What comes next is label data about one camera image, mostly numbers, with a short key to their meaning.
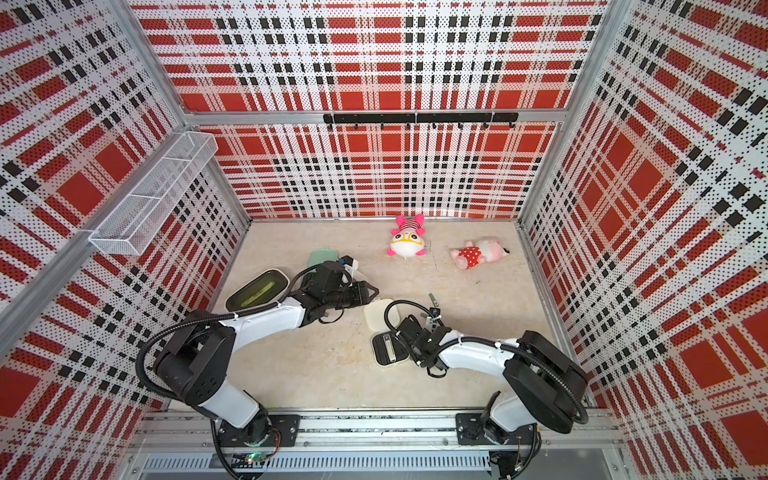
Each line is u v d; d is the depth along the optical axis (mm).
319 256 1101
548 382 429
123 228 679
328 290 705
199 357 452
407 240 1049
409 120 891
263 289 943
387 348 862
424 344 648
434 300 982
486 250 1045
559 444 718
